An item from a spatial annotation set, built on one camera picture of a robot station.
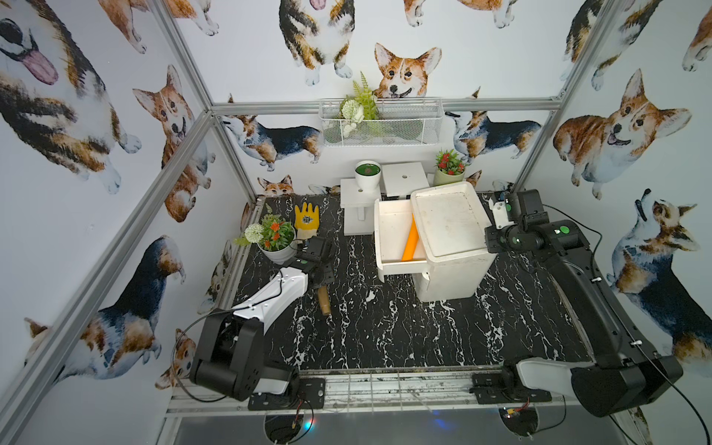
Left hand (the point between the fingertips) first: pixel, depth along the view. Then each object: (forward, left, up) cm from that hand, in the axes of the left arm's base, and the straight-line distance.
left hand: (327, 270), depth 90 cm
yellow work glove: (+25, +11, -5) cm, 28 cm away
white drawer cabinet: (+5, -38, +16) cm, 42 cm away
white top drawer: (+3, -23, +9) cm, 25 cm away
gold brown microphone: (-10, 0, 0) cm, 10 cm away
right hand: (-1, -46, +20) cm, 51 cm away
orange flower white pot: (+8, +16, +6) cm, 19 cm away
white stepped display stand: (+21, -11, +8) cm, 25 cm away
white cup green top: (+28, -14, +16) cm, 35 cm away
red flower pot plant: (+28, -41, +19) cm, 53 cm away
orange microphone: (+3, -27, +11) cm, 29 cm away
